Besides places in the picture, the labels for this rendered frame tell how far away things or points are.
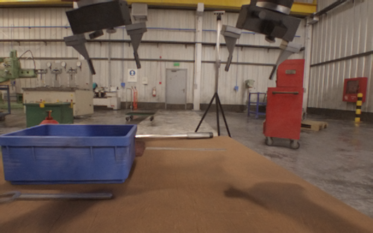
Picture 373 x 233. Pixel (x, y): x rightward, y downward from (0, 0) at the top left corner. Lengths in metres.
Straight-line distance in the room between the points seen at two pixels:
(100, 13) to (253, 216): 0.51
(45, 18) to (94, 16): 12.60
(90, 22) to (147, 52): 10.08
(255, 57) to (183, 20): 4.38
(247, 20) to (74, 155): 0.49
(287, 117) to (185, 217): 2.61
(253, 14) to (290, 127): 2.53
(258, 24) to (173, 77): 9.71
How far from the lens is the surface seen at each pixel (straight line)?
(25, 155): 0.55
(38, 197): 0.50
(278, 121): 2.89
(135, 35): 0.47
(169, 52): 10.44
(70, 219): 0.41
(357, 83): 9.61
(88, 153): 0.49
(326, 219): 0.46
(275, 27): 0.44
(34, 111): 3.36
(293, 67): 2.91
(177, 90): 10.07
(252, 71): 11.01
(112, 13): 0.47
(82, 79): 6.51
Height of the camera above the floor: 0.69
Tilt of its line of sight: 6 degrees down
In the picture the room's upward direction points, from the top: 2 degrees clockwise
